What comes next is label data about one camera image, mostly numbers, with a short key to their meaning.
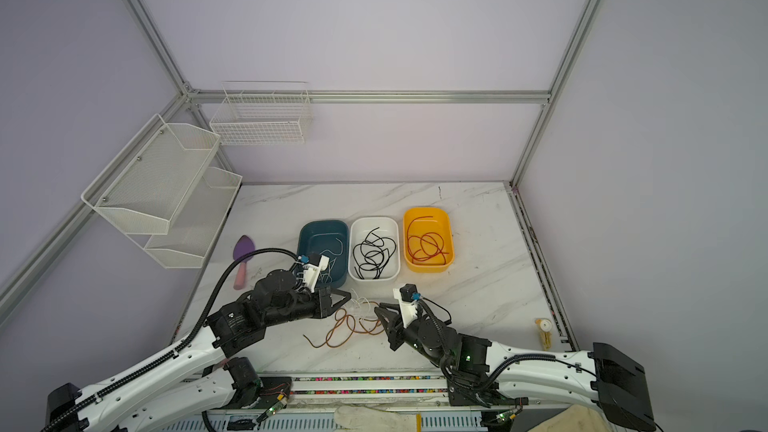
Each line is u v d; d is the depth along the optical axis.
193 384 0.57
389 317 0.70
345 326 0.84
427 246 1.02
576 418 0.70
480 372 0.55
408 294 0.62
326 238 1.01
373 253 0.99
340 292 0.70
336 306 0.67
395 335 0.63
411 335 0.64
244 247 1.01
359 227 1.02
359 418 0.69
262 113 0.95
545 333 0.82
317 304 0.61
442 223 1.07
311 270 0.66
